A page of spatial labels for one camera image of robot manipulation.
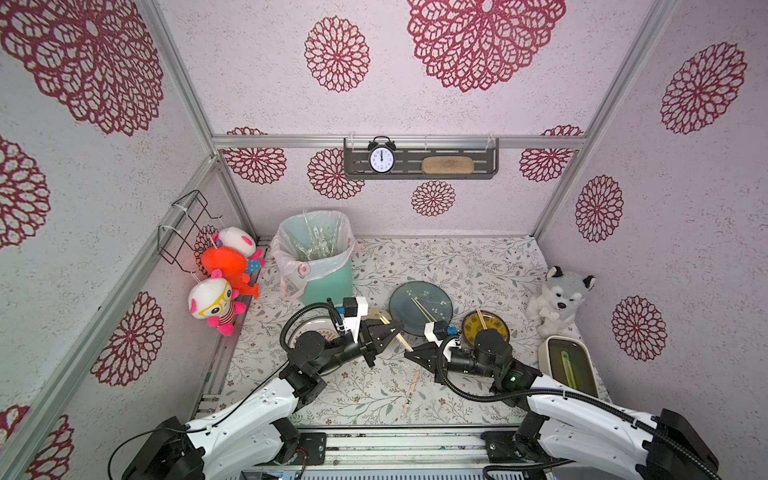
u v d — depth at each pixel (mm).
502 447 733
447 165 900
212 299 791
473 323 963
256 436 582
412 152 963
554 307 839
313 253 919
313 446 748
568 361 834
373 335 596
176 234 748
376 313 972
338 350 554
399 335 645
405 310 973
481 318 966
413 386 837
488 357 575
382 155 897
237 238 947
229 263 907
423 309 975
